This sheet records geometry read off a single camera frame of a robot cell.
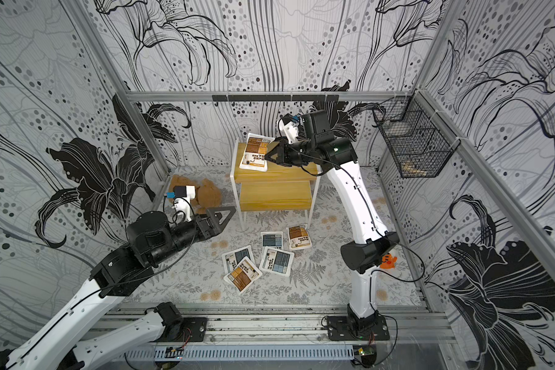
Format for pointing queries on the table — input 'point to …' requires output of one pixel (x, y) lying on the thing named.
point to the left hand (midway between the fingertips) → (233, 220)
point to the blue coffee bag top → (272, 239)
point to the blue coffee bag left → (233, 257)
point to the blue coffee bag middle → (277, 261)
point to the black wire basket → (418, 140)
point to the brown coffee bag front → (243, 276)
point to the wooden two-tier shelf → (281, 187)
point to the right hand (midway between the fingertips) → (269, 155)
